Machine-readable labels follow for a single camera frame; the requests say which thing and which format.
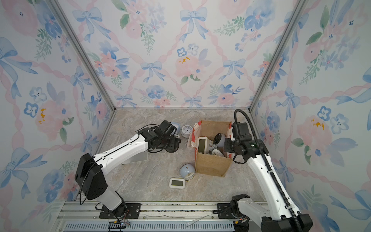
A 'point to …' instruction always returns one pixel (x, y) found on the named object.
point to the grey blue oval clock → (219, 139)
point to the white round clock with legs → (210, 147)
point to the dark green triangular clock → (217, 152)
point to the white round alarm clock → (186, 130)
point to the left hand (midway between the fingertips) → (174, 144)
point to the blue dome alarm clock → (187, 171)
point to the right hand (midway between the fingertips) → (230, 143)
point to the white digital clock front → (179, 183)
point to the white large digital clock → (203, 145)
